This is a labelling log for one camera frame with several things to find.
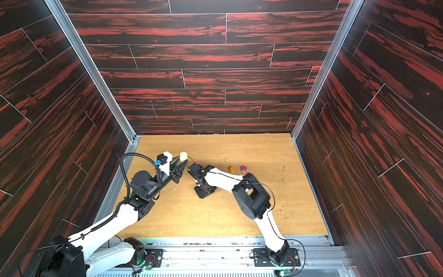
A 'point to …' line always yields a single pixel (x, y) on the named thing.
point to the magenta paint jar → (244, 169)
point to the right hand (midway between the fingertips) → (208, 190)
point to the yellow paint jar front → (232, 169)
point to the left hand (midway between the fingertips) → (184, 159)
